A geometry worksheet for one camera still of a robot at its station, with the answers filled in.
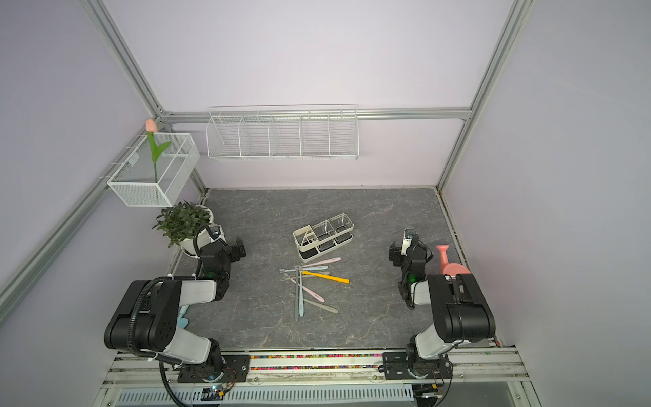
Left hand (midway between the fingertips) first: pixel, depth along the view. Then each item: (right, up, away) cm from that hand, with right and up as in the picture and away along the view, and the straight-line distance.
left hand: (227, 240), depth 93 cm
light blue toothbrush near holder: (+31, -11, +2) cm, 33 cm away
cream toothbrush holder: (+32, 0, -2) cm, 32 cm away
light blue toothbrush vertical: (+28, -20, -6) cm, 35 cm away
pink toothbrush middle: (+31, -18, -4) cm, 36 cm away
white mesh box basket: (-19, +20, -19) cm, 33 cm away
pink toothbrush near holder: (+39, -8, +4) cm, 40 cm away
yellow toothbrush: (+37, -13, -1) cm, 39 cm away
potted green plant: (-14, +7, -5) cm, 17 cm away
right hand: (+67, 0, +2) cm, 67 cm away
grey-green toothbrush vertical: (+27, -17, -6) cm, 32 cm away
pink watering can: (+79, -8, -11) cm, 80 cm away
